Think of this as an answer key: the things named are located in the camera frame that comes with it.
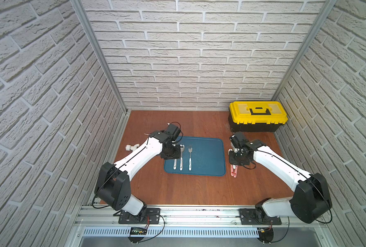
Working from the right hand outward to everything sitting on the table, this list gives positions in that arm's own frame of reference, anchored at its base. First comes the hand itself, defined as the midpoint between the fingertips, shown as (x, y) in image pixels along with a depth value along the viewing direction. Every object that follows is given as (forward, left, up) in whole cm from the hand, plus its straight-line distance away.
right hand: (234, 160), depth 84 cm
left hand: (+6, +34, +4) cm, 35 cm away
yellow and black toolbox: (+25, -19, +8) cm, 32 cm away
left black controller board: (-28, +53, -10) cm, 61 cm away
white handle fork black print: (+4, +25, -7) cm, 26 cm away
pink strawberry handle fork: (-3, -2, -7) cm, 8 cm away
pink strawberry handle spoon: (-3, 0, -7) cm, 8 cm away
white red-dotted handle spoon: (+14, +29, -6) cm, 33 cm away
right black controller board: (-34, -8, -8) cm, 36 cm away
